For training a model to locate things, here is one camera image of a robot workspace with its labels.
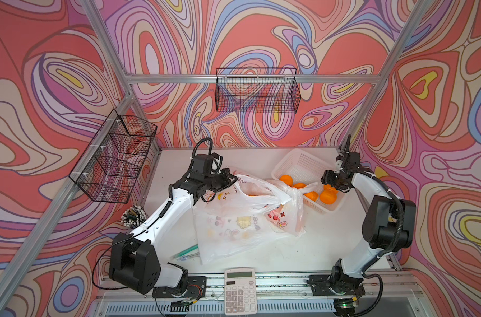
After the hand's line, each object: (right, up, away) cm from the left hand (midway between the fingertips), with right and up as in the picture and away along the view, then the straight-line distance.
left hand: (240, 179), depth 78 cm
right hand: (+43, -4, +15) cm, 46 cm away
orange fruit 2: (+24, -2, +21) cm, 32 cm away
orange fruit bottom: (+34, -8, +13) cm, 37 cm away
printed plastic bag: (0, -10, -2) cm, 10 cm away
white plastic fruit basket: (+35, +4, +29) cm, 46 cm away
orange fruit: (+42, -9, +14) cm, 46 cm away
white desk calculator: (0, -42, -8) cm, 43 cm away
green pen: (-21, -31, +4) cm, 37 cm away
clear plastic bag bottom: (-8, -25, +8) cm, 28 cm away
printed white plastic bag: (+20, -16, +2) cm, 26 cm away
